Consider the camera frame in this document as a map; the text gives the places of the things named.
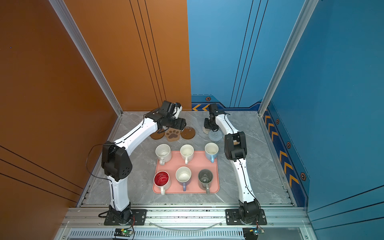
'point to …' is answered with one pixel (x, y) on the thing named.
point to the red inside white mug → (161, 179)
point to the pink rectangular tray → (199, 162)
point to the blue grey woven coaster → (215, 136)
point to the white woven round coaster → (206, 130)
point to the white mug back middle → (187, 152)
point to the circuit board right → (251, 233)
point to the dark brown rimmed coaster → (188, 133)
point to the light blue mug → (211, 150)
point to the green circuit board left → (124, 232)
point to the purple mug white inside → (183, 174)
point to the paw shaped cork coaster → (172, 134)
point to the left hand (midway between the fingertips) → (182, 121)
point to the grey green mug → (205, 178)
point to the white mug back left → (163, 153)
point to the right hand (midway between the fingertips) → (206, 127)
